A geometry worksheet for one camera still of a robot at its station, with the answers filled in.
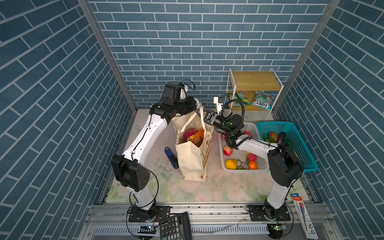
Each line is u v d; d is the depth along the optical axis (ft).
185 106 2.15
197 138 2.77
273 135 3.31
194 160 2.42
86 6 2.28
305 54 2.91
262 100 3.34
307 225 2.31
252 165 2.79
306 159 2.84
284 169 1.59
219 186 2.72
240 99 3.36
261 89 2.91
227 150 2.99
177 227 2.24
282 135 3.37
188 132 3.04
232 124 2.07
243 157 3.07
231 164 2.78
